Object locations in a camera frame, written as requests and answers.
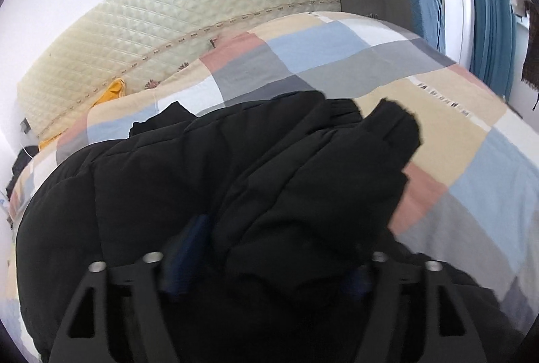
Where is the cream quilted headboard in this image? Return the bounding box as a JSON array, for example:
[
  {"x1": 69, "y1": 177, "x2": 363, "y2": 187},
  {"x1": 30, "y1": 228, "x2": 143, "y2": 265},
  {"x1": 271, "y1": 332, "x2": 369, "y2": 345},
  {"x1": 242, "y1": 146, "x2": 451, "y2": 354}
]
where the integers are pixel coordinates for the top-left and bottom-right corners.
[{"x1": 18, "y1": 0, "x2": 341, "y2": 139}]

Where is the embroidered cream pillow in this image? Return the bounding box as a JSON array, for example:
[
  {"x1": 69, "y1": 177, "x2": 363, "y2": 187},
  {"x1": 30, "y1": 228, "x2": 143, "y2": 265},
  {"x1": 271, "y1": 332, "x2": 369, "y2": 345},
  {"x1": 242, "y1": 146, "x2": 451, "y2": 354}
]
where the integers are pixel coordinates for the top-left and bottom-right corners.
[{"x1": 126, "y1": 35, "x2": 220, "y2": 95}]

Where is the left wall socket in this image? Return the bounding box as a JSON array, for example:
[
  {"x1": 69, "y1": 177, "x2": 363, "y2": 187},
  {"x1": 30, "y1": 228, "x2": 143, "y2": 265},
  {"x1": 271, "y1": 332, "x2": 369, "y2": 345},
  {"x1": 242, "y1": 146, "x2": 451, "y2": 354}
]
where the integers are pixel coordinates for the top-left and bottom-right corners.
[{"x1": 20, "y1": 119, "x2": 31, "y2": 134}]

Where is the yellow pillow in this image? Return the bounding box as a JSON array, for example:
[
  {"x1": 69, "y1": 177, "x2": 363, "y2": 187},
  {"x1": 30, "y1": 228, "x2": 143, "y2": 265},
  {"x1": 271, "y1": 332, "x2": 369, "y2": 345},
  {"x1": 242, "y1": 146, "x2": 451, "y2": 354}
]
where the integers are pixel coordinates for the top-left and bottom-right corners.
[{"x1": 38, "y1": 78, "x2": 126, "y2": 151}]

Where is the black puffer jacket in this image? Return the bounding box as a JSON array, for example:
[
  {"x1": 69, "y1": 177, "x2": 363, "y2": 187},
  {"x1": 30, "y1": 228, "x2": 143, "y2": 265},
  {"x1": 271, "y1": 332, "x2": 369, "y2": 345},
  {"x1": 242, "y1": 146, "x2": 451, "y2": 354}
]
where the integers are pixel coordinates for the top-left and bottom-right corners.
[{"x1": 15, "y1": 91, "x2": 524, "y2": 362}]

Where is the blue curtain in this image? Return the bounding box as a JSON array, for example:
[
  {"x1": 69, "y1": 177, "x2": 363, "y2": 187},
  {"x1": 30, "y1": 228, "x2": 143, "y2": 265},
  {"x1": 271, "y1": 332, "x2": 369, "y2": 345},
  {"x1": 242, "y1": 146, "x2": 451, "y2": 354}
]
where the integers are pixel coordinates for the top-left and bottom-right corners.
[{"x1": 471, "y1": 0, "x2": 516, "y2": 99}]

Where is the plaid patchwork duvet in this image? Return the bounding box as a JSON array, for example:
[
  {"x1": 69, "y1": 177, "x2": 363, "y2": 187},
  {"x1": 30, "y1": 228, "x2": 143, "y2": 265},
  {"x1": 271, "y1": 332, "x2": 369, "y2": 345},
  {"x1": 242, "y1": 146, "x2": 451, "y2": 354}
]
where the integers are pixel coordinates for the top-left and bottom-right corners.
[{"x1": 10, "y1": 12, "x2": 538, "y2": 362}]

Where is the black clothes pile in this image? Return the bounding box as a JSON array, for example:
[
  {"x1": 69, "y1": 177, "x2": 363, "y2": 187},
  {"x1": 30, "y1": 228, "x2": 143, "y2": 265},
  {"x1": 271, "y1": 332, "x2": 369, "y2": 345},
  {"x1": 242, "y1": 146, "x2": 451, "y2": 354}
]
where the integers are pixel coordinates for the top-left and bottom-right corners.
[{"x1": 8, "y1": 145, "x2": 39, "y2": 188}]

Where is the blue towel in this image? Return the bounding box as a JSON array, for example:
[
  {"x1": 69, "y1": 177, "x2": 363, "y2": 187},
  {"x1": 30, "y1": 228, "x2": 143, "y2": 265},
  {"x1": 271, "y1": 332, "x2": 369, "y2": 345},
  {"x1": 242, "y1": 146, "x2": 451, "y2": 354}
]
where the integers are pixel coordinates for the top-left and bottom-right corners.
[{"x1": 410, "y1": 0, "x2": 446, "y2": 54}]

